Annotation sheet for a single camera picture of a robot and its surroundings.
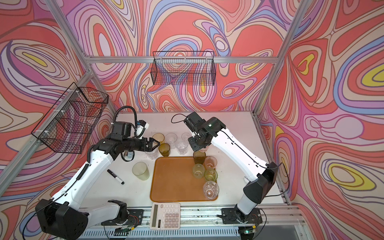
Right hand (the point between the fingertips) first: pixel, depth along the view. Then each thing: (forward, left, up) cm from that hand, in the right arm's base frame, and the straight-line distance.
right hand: (200, 147), depth 74 cm
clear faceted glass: (-14, -6, -22) cm, 27 cm away
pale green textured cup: (-4, +1, -19) cm, 20 cm away
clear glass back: (+19, +18, -19) cm, 32 cm away
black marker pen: (-5, +50, -20) cm, 54 cm away
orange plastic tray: (-8, +16, -23) cm, 29 cm away
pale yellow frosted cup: (-4, +34, -18) cm, 39 cm away
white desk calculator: (-26, +18, -20) cm, 38 cm away
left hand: (+4, +23, 0) cm, 23 cm away
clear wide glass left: (+7, +29, -18) cm, 35 cm away
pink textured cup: (+1, -7, -17) cm, 19 cm away
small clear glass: (+20, +9, -18) cm, 29 cm away
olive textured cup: (+10, +22, -17) cm, 29 cm away
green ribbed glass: (-6, -7, -21) cm, 23 cm away
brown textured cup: (+4, 0, -18) cm, 19 cm away
